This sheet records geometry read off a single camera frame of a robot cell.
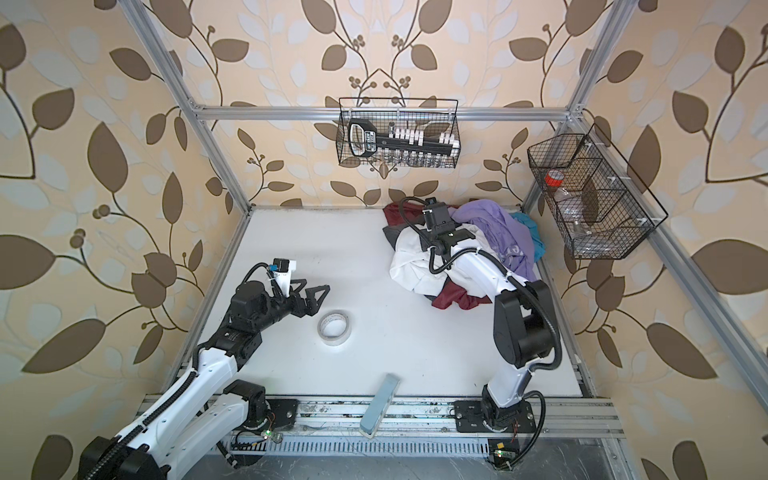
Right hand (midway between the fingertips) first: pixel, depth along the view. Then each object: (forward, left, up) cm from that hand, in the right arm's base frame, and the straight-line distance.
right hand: (436, 234), depth 92 cm
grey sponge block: (-43, +18, -16) cm, 50 cm away
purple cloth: (+5, -26, -9) cm, 28 cm away
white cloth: (-4, +7, -9) cm, 12 cm away
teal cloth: (+6, -40, -14) cm, 43 cm away
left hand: (-17, +34, +2) cm, 38 cm away
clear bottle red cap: (+9, -35, +13) cm, 38 cm away
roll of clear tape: (-22, +32, -17) cm, 42 cm away
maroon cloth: (-16, -4, -10) cm, 19 cm away
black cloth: (+13, +14, -14) cm, 23 cm away
